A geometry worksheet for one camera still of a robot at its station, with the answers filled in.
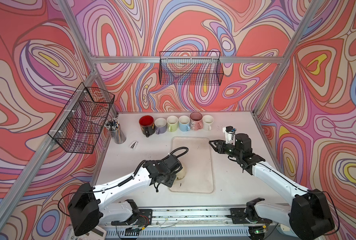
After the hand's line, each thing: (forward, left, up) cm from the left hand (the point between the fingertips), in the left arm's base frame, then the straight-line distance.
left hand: (172, 178), depth 79 cm
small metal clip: (+25, +27, -5) cm, 37 cm away
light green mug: (+38, +1, +2) cm, 38 cm away
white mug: (+39, -24, +2) cm, 45 cm away
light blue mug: (+38, -7, +2) cm, 39 cm away
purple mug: (+39, +10, -2) cm, 40 cm away
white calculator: (-24, +34, -4) cm, 41 cm away
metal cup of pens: (+29, +36, +10) cm, 47 cm away
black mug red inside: (+35, +18, +3) cm, 40 cm away
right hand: (+16, -22, +8) cm, 28 cm away
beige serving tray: (+3, -15, -7) cm, 17 cm away
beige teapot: (+2, -5, +1) cm, 5 cm away
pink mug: (+39, -16, +3) cm, 42 cm away
